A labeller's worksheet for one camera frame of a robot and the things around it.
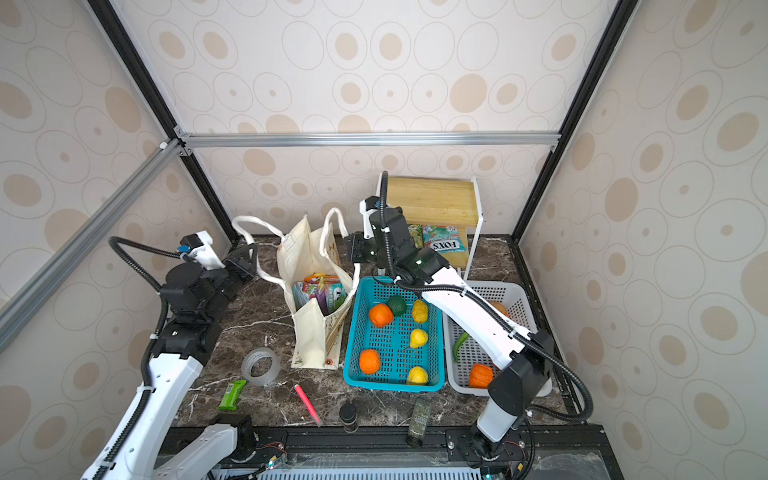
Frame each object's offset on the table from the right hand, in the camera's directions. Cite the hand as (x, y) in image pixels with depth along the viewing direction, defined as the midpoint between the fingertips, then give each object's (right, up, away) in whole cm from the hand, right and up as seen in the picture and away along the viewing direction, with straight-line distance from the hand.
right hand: (344, 240), depth 71 cm
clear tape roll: (-27, -36, +17) cm, 48 cm away
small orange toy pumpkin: (+35, -35, +8) cm, 50 cm away
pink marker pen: (-11, -43, +9) cm, 45 cm away
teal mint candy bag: (-14, -14, +14) cm, 25 cm away
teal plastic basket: (+12, -29, +22) cm, 38 cm away
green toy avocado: (+13, -19, +23) cm, 33 cm away
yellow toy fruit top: (+20, -21, +23) cm, 37 cm away
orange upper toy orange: (+8, -22, +21) cm, 31 cm away
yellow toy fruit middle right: (+19, -28, +17) cm, 37 cm away
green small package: (-32, -41, +9) cm, 53 cm away
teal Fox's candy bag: (+28, +3, +23) cm, 36 cm away
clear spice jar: (+18, -45, +3) cm, 49 cm away
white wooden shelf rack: (+28, +12, +13) cm, 33 cm away
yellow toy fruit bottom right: (+18, -36, +10) cm, 42 cm away
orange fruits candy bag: (-12, -10, +27) cm, 31 cm away
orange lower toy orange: (+5, -32, +11) cm, 35 cm away
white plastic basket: (+50, -16, +19) cm, 56 cm away
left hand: (-18, -1, -4) cm, 18 cm away
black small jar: (+1, -41, -1) cm, 41 cm away
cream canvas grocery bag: (-8, -22, +6) cm, 24 cm away
